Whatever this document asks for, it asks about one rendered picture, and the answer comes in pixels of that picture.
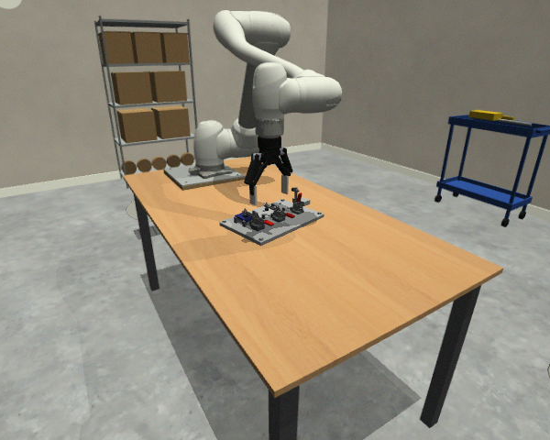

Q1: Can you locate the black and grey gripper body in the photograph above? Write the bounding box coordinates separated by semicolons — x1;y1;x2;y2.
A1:
258;136;281;166

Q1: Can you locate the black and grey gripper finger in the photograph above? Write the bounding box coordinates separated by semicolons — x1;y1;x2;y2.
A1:
244;153;272;205
274;148;292;194

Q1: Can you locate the blue rectangular plate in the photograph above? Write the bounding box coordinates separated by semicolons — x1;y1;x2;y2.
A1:
235;213;252;226

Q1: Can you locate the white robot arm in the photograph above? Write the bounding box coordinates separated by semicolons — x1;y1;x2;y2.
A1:
188;10;342;179

